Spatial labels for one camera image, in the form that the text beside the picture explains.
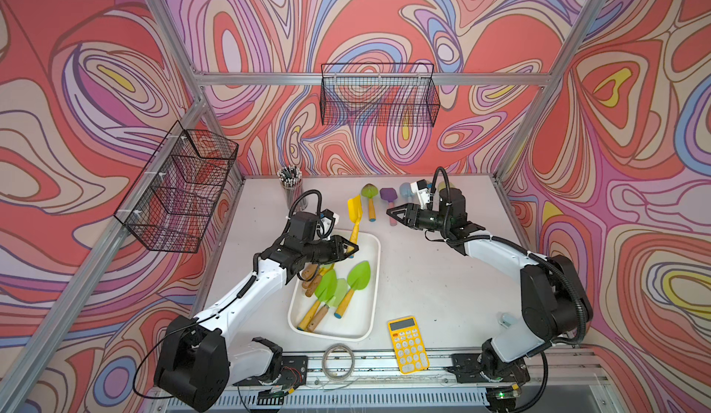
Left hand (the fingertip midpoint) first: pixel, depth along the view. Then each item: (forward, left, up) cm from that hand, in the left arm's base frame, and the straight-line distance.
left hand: (359, 251), depth 77 cm
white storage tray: (-14, 0, -16) cm, 21 cm away
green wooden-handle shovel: (-9, +7, -16) cm, 20 cm away
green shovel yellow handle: (+36, -5, -14) cm, 39 cm away
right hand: (+11, -10, +1) cm, 15 cm away
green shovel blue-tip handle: (-1, 0, -17) cm, 17 cm away
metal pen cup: (+29, +24, 0) cm, 37 cm away
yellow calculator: (-20, -14, -17) cm, 30 cm away
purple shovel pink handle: (+37, -13, -17) cm, 43 cm away
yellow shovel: (+12, +1, +1) cm, 12 cm away
